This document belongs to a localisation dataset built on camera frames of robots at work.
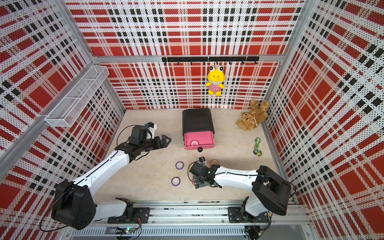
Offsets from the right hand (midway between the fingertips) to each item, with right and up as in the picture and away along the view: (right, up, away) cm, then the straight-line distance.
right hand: (206, 178), depth 85 cm
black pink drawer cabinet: (-5, +28, +11) cm, 31 cm away
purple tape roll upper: (-17, +6, +6) cm, 19 cm away
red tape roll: (-7, +21, +2) cm, 23 cm away
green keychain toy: (+33, +13, +11) cm, 37 cm away
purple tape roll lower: (-18, -2, +1) cm, 18 cm away
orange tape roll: (+5, +8, +10) cm, 14 cm away
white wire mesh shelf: (-71, +39, -11) cm, 82 cm away
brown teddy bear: (+36, +37, +20) cm, 55 cm away
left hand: (-23, +22, 0) cm, 32 cm away
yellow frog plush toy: (+6, +61, +7) cm, 62 cm away
